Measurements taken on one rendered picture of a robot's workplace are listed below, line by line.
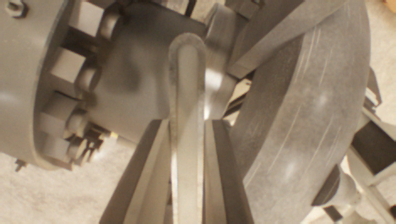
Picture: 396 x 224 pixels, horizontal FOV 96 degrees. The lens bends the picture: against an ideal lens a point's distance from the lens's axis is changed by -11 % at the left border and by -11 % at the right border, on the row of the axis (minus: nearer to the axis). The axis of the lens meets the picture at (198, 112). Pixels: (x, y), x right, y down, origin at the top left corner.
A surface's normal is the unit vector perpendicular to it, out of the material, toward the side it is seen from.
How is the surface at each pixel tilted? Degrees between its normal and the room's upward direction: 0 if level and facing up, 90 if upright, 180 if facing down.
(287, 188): 19
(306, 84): 46
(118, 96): 7
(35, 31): 25
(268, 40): 41
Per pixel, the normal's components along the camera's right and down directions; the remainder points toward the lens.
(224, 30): 0.37, -0.38
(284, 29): -0.32, 0.89
